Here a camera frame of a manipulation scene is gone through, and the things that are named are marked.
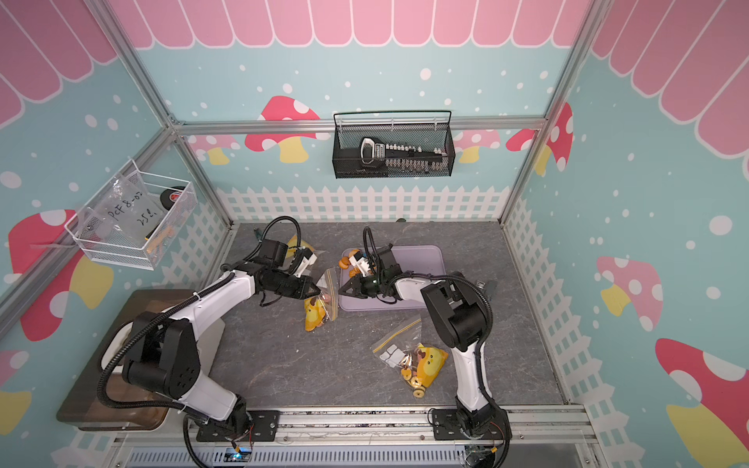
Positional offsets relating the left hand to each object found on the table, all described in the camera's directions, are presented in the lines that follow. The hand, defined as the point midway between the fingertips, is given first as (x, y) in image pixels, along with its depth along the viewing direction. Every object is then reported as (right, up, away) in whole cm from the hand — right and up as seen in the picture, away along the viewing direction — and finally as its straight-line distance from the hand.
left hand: (317, 295), depth 87 cm
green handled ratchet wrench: (-30, +20, +29) cm, 47 cm away
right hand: (+7, 0, +4) cm, 8 cm away
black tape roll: (-40, +29, -6) cm, 50 cm away
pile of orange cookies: (+6, +9, +19) cm, 21 cm away
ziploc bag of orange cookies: (-4, +15, -10) cm, 18 cm away
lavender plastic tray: (+36, +10, +23) cm, 44 cm away
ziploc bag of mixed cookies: (+2, -3, +1) cm, 4 cm away
